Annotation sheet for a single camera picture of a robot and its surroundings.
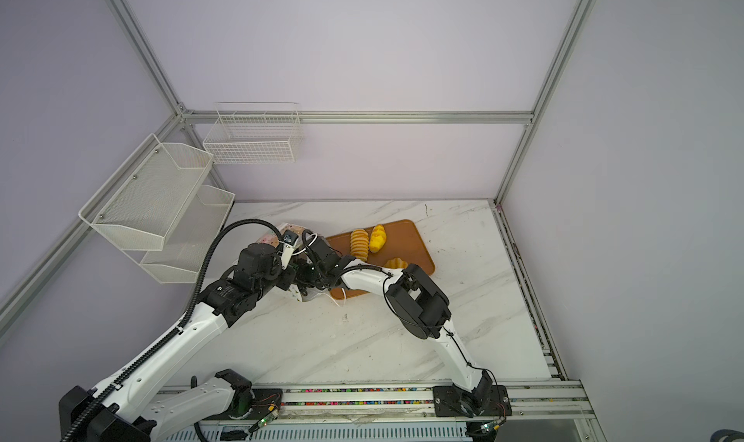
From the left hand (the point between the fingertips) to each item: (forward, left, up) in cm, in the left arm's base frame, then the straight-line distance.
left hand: (285, 260), depth 79 cm
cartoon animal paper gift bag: (-6, -2, -7) cm, 10 cm away
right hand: (+1, +3, -11) cm, 11 cm away
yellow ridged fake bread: (+18, -19, -16) cm, 31 cm away
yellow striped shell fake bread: (+9, -32, -15) cm, 37 cm away
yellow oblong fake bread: (+20, -26, -16) cm, 36 cm away
